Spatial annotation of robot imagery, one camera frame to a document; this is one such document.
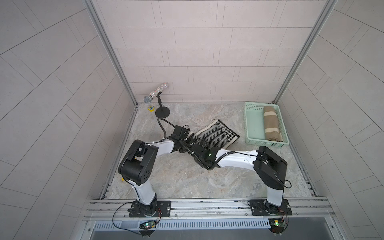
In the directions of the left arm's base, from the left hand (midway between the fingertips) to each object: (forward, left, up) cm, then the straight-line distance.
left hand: (197, 144), depth 93 cm
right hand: (-7, -2, -1) cm, 7 cm away
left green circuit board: (-41, +21, +2) cm, 46 cm away
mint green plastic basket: (+16, -40, 0) cm, 43 cm away
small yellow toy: (+30, +36, +1) cm, 46 cm away
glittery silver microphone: (+18, +30, +22) cm, 41 cm away
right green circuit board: (-41, -37, 0) cm, 55 cm away
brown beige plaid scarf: (+13, -49, +5) cm, 51 cm away
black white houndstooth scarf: (+7, -12, +2) cm, 14 cm away
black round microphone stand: (+26, +27, +1) cm, 38 cm away
